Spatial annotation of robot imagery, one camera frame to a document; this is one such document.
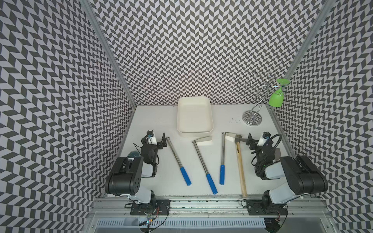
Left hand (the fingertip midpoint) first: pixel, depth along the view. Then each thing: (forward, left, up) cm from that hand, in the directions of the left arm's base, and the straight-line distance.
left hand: (156, 133), depth 91 cm
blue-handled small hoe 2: (-3, -31, -4) cm, 31 cm away
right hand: (-2, -63, -1) cm, 63 cm away
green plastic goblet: (+16, -76, +13) cm, 79 cm away
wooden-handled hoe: (0, -53, -8) cm, 54 cm away
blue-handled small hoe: (-19, -17, -8) cm, 27 cm away
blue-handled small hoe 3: (+5, -50, -12) cm, 51 cm away
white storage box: (+17, -24, -5) cm, 30 cm away
